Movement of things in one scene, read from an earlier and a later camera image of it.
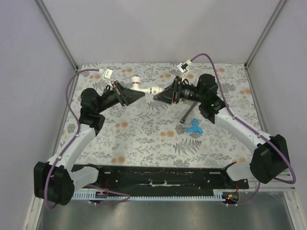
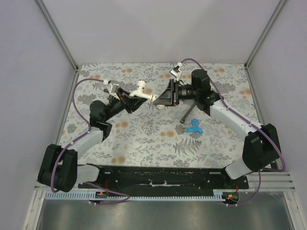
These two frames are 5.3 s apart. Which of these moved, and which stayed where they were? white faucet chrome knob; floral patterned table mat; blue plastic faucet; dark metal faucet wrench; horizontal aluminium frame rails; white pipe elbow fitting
Moved: white pipe elbow fitting; white faucet chrome knob
Stayed: blue plastic faucet; horizontal aluminium frame rails; dark metal faucet wrench; floral patterned table mat
